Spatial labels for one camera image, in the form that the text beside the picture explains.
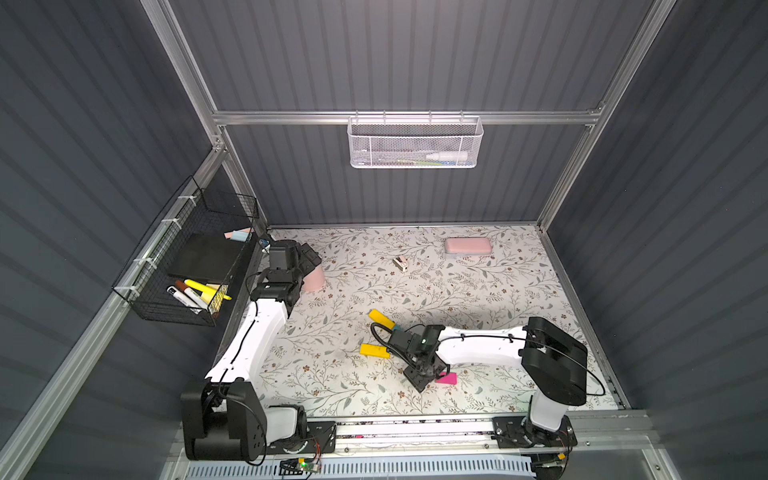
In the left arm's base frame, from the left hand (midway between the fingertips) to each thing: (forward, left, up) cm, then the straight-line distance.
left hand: (302, 256), depth 83 cm
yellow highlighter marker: (-15, +18, +5) cm, 24 cm away
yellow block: (-8, -22, -22) cm, 32 cm away
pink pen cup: (+5, +1, -20) cm, 21 cm away
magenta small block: (-27, -41, -19) cm, 53 cm away
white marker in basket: (-17, +22, +6) cm, 29 cm away
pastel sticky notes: (+5, +16, +4) cm, 17 cm away
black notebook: (-5, +22, +6) cm, 23 cm away
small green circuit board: (-46, -5, -22) cm, 51 cm away
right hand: (-27, -33, -22) cm, 48 cm away
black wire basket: (-18, +27, +13) cm, 35 cm away
